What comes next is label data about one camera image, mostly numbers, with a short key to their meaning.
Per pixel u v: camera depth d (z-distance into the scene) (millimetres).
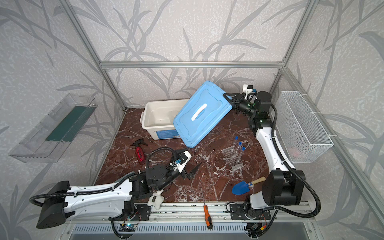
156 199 738
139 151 926
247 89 690
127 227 715
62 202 410
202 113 750
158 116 1083
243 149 995
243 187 831
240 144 983
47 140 637
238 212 724
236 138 1038
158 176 493
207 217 707
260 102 550
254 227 749
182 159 531
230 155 924
